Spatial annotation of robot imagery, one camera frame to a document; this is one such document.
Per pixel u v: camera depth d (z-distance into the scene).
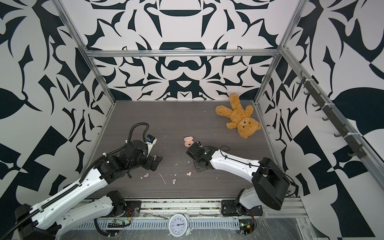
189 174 0.85
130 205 0.76
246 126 0.96
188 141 0.96
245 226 0.71
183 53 0.91
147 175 0.84
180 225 0.68
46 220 0.40
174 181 0.83
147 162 0.66
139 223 0.71
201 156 0.61
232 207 0.75
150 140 0.66
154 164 0.67
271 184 0.43
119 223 0.72
